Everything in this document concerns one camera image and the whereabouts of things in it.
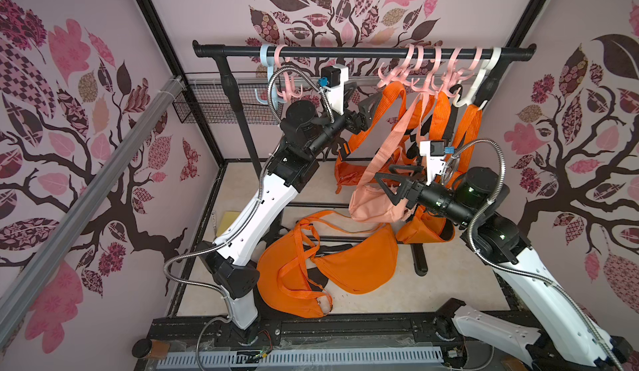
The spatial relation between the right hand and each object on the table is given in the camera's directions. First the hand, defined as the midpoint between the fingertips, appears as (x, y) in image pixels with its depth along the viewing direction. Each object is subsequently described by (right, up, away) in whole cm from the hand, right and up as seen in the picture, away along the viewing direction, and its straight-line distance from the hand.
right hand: (384, 170), depth 54 cm
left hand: (-4, +18, +1) cm, 19 cm away
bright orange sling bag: (+18, -16, +19) cm, 30 cm away
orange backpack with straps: (-26, -35, +27) cm, 51 cm away
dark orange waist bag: (-4, +1, +31) cm, 31 cm away
